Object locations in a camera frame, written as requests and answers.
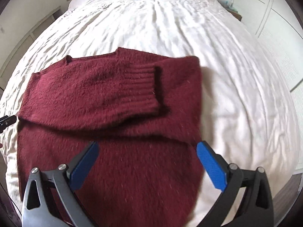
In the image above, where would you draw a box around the teal object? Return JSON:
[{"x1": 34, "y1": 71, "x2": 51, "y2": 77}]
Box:
[{"x1": 224, "y1": 1, "x2": 239, "y2": 12}]

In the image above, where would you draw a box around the white wardrobe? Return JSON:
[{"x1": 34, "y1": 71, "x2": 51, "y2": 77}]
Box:
[{"x1": 232, "y1": 0, "x2": 303, "y2": 171}]

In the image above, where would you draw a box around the bed with white sheet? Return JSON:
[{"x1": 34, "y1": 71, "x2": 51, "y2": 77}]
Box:
[{"x1": 0, "y1": 0, "x2": 301, "y2": 227}]

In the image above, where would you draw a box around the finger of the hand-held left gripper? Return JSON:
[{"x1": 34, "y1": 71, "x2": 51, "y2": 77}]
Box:
[{"x1": 0, "y1": 115, "x2": 17, "y2": 132}]

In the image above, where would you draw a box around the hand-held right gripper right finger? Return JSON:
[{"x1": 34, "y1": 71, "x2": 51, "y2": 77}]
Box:
[{"x1": 196, "y1": 141, "x2": 275, "y2": 227}]

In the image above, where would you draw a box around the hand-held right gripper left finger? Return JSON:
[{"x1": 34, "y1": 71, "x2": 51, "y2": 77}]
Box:
[{"x1": 21, "y1": 141, "x2": 99, "y2": 227}]

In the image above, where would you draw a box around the wooden nightstand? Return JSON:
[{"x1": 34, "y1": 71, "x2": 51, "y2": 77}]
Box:
[{"x1": 227, "y1": 6, "x2": 243, "y2": 22}]

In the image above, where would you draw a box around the dark red knitted sweater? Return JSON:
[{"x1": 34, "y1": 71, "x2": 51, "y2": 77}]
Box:
[{"x1": 16, "y1": 47, "x2": 204, "y2": 227}]

